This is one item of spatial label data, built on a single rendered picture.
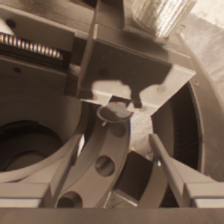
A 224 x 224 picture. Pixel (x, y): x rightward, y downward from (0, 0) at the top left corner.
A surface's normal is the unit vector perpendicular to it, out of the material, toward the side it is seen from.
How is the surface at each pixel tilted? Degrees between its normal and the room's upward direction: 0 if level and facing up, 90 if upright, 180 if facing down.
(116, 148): 90
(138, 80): 25
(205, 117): 90
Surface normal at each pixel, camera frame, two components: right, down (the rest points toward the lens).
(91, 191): 0.35, -0.52
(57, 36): 0.00, 0.83
